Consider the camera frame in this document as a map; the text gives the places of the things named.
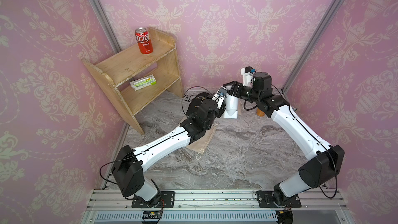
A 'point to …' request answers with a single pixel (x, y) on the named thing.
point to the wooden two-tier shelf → (131, 80)
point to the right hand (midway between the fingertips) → (228, 88)
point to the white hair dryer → (231, 106)
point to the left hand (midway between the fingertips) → (219, 98)
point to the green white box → (143, 82)
